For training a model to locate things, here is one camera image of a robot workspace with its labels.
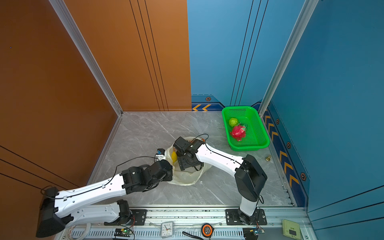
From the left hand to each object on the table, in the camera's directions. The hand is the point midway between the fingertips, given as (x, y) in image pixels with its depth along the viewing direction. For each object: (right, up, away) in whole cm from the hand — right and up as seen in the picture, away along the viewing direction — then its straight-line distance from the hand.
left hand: (174, 168), depth 75 cm
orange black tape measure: (+16, -26, -8) cm, 31 cm away
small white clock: (-3, -26, -7) cm, 27 cm away
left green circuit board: (-24, -29, -5) cm, 38 cm away
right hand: (+6, 0, +7) cm, 9 cm away
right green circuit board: (+37, -29, -6) cm, 47 cm away
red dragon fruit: (+39, +18, +21) cm, 48 cm away
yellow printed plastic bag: (+10, +15, +2) cm, 18 cm away
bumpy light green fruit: (+38, +24, +30) cm, 54 cm away
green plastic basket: (+54, +14, +29) cm, 62 cm away
